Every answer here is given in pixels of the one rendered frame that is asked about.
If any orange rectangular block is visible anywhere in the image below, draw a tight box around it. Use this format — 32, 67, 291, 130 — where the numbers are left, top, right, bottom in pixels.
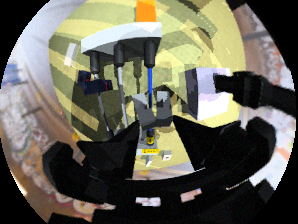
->
136, 2, 157, 23

